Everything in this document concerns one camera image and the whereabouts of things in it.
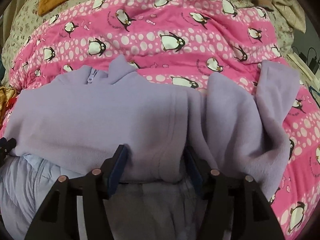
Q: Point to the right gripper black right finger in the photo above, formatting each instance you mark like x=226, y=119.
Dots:
x=236, y=208

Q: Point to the black charger with cable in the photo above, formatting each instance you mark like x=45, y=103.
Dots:
x=310, y=58

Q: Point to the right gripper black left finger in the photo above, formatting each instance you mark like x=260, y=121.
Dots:
x=74, y=208

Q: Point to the pink penguin print quilt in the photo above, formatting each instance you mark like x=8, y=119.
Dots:
x=181, y=42

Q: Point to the lilac fleece jacket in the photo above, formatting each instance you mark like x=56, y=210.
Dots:
x=73, y=124

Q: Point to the yellow orange red cloth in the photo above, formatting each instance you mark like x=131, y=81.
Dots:
x=6, y=95

